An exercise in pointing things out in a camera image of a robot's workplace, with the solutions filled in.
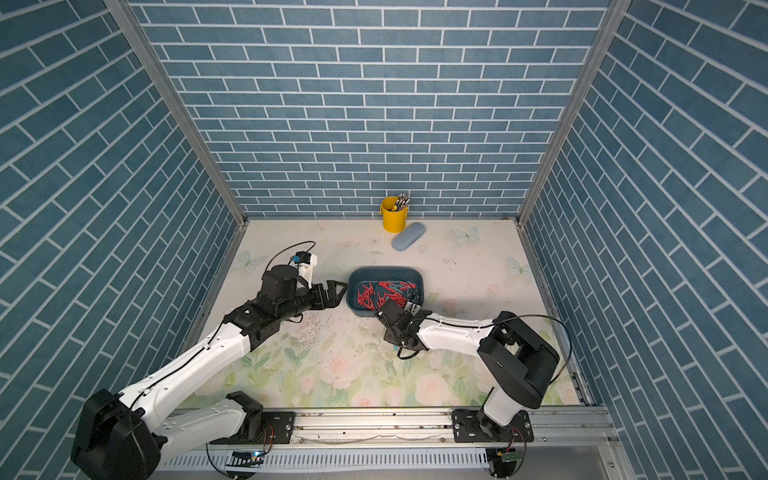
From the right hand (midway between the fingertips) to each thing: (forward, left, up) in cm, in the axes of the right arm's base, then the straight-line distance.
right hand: (393, 336), depth 89 cm
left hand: (+5, +14, +18) cm, 23 cm away
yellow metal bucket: (+44, +4, +5) cm, 44 cm away
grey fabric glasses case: (+41, -2, +1) cm, 41 cm away
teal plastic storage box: (+19, +14, +4) cm, 24 cm away
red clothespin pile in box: (+13, +8, +1) cm, 15 cm away
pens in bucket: (+43, +1, +16) cm, 45 cm away
